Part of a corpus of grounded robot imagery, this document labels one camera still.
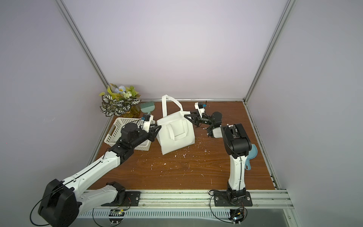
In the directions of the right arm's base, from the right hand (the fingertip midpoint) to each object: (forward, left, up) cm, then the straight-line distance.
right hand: (185, 115), depth 84 cm
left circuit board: (-50, +35, -24) cm, 65 cm away
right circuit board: (-47, -27, -23) cm, 59 cm away
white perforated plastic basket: (-6, +50, -16) cm, 53 cm away
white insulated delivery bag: (-7, +5, -5) cm, 10 cm away
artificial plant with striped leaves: (+4, +40, +7) cm, 40 cm away
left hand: (-9, +14, +2) cm, 17 cm away
